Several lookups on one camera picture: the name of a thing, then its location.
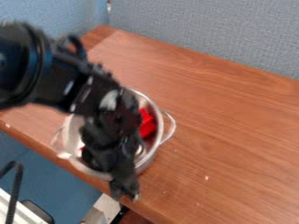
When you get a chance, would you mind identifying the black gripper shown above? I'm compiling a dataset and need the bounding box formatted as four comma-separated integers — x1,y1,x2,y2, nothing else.
78,113,142,202

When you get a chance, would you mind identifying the metal pot with handles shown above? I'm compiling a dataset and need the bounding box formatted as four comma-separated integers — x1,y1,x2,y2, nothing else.
50,89,176,181

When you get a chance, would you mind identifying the red block object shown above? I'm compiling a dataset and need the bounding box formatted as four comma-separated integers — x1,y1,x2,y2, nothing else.
78,107,157,151

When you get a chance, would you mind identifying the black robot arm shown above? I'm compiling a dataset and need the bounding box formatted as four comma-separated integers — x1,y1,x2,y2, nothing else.
0,21,142,200

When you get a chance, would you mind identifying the white device under table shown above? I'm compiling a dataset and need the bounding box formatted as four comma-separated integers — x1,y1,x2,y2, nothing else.
0,188,54,224

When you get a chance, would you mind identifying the white table bracket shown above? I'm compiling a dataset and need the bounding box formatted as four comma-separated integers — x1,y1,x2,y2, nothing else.
78,193,128,224

